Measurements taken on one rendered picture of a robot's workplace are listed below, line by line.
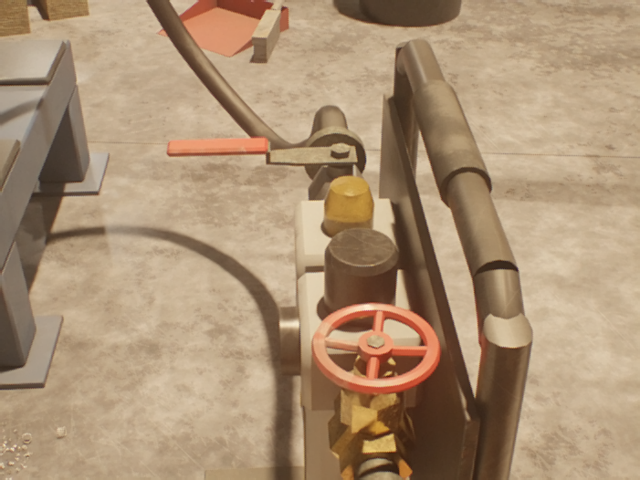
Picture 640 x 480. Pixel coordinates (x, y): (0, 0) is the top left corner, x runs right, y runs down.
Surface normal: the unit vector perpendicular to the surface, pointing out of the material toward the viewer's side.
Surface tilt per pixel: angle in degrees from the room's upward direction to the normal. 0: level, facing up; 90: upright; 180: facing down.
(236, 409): 0
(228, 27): 0
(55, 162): 90
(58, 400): 0
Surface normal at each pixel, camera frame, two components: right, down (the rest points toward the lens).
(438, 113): -0.43, -0.72
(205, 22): 0.00, -0.82
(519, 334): 0.09, -0.69
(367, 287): 0.18, 0.56
